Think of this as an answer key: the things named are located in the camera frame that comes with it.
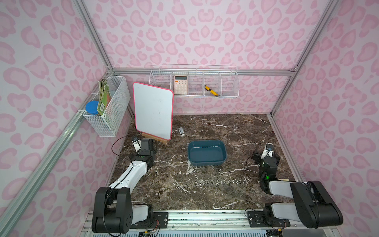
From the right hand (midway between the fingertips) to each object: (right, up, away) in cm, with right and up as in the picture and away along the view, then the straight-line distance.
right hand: (265, 148), depth 88 cm
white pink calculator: (-51, +40, +7) cm, 65 cm away
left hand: (-74, 0, +1) cm, 74 cm away
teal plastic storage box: (-35, -5, +12) cm, 38 cm away
